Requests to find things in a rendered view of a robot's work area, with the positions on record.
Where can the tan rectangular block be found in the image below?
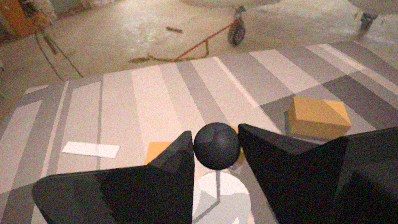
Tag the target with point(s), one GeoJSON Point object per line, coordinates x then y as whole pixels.
{"type": "Point", "coordinates": [317, 118]}

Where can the orange cube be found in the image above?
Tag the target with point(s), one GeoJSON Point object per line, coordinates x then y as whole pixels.
{"type": "Point", "coordinates": [155, 148]}
{"type": "Point", "coordinates": [241, 156]}

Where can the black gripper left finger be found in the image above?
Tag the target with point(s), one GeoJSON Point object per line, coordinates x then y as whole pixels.
{"type": "Point", "coordinates": [160, 192]}

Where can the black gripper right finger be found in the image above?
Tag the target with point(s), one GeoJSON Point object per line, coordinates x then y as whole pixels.
{"type": "Point", "coordinates": [306, 183]}

